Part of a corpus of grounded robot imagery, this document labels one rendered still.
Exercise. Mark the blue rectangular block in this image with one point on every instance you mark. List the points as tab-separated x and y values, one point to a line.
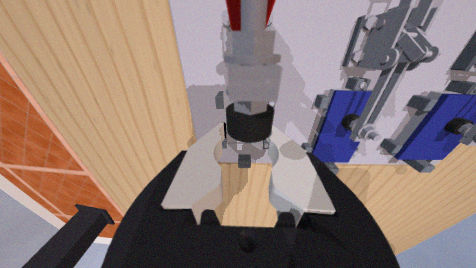
331	142
424	137

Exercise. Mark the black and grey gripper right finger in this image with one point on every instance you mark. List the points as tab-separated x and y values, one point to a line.
320	202

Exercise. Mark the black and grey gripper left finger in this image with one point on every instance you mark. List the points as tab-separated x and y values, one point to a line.
173	199

